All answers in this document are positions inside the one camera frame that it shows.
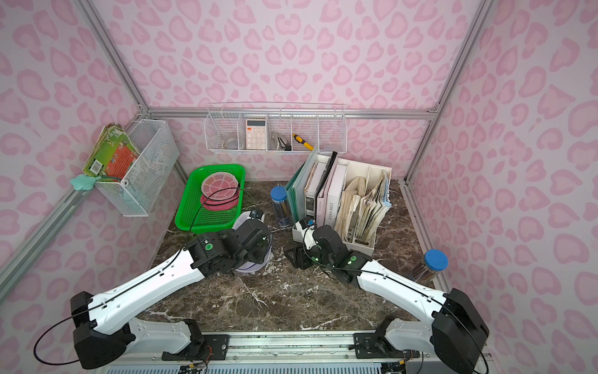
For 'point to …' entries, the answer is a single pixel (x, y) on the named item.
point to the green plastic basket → (192, 216)
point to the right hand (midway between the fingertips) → (290, 251)
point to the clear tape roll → (230, 144)
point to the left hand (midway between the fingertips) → (261, 240)
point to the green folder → (295, 189)
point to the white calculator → (256, 134)
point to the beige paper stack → (358, 212)
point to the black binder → (323, 178)
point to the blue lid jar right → (434, 261)
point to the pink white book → (328, 202)
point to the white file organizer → (372, 174)
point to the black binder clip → (287, 147)
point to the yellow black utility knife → (299, 139)
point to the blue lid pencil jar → (279, 195)
